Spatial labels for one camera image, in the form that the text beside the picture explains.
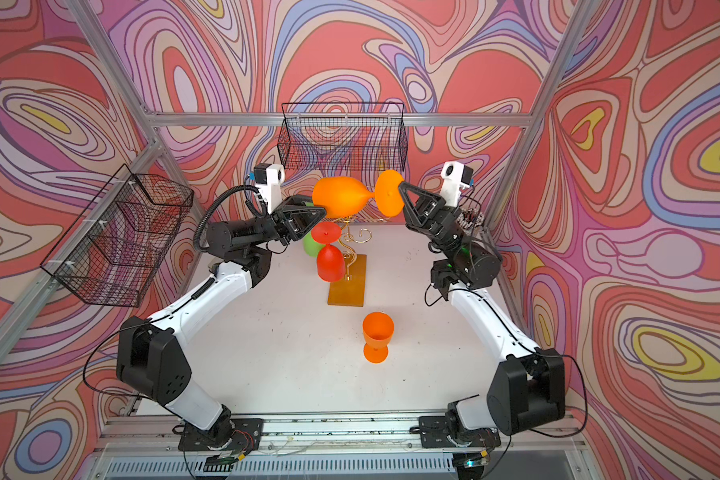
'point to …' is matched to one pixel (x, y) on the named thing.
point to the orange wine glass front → (377, 328)
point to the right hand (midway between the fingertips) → (396, 198)
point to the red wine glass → (330, 265)
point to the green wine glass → (310, 246)
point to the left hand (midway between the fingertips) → (328, 220)
